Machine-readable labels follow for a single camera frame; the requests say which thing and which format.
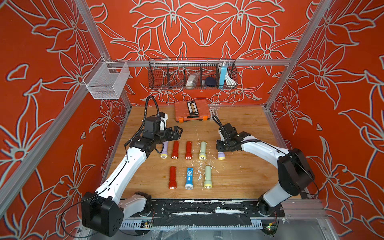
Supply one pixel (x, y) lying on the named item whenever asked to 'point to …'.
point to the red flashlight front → (172, 184)
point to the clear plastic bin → (106, 79)
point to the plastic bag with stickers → (213, 110)
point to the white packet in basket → (190, 82)
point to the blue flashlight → (189, 182)
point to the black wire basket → (192, 74)
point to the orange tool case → (192, 110)
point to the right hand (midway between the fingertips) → (215, 146)
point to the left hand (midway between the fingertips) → (175, 129)
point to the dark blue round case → (210, 81)
